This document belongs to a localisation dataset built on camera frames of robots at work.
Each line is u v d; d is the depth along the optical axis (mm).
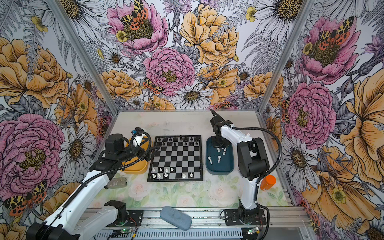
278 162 479
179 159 923
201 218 760
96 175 503
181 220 712
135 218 737
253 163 517
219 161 938
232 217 735
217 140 818
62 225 395
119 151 608
